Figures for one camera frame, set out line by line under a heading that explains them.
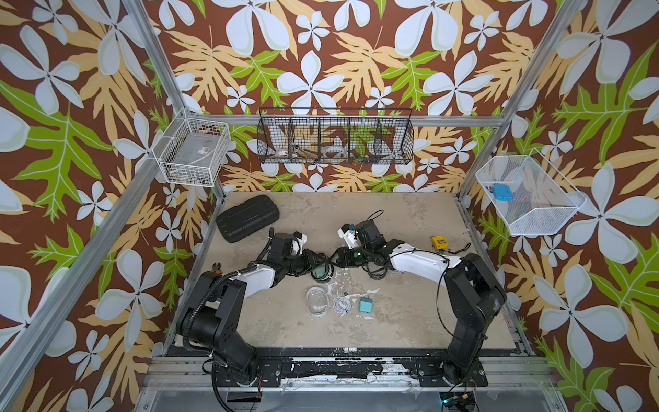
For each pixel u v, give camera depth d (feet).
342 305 2.87
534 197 2.64
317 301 2.90
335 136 3.22
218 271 3.16
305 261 2.64
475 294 1.59
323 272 2.91
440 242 3.33
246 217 3.43
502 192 2.78
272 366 2.48
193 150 2.83
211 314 1.49
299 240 2.87
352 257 2.61
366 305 2.83
